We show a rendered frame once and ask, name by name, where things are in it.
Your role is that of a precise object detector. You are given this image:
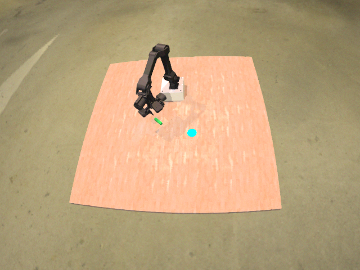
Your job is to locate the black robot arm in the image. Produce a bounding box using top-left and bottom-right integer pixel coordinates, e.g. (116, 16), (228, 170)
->
(134, 44), (180, 113)

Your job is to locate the cyan circle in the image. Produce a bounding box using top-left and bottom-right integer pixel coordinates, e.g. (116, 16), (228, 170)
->
(187, 129), (197, 137)

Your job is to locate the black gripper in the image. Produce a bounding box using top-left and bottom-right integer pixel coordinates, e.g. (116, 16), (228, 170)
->
(138, 93), (167, 118)

